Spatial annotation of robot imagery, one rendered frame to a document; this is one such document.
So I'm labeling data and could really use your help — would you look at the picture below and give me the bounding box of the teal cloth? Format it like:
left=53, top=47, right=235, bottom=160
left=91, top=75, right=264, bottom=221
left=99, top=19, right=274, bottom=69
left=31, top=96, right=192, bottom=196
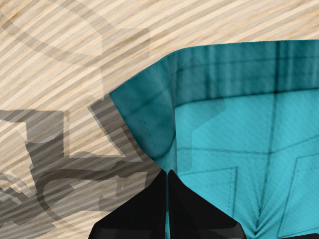
left=109, top=39, right=319, bottom=239

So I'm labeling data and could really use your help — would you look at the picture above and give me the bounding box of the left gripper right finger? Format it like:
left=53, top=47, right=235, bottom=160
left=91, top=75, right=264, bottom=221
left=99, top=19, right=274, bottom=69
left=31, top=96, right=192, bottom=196
left=168, top=169, right=247, bottom=239

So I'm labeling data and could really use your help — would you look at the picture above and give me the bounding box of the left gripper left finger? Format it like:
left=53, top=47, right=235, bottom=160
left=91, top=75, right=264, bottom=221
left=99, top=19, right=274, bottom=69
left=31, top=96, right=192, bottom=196
left=88, top=170, right=166, bottom=239

